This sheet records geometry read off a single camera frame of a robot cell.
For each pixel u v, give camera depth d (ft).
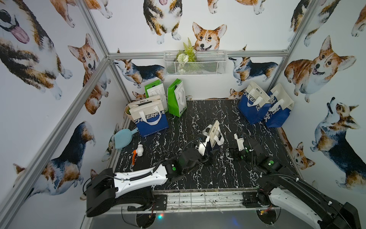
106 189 1.34
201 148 2.06
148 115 2.93
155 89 3.10
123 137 3.29
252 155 1.93
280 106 3.04
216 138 2.36
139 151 2.95
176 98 3.12
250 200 2.40
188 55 2.68
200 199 2.47
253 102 3.21
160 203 2.39
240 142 2.31
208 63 3.03
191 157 1.75
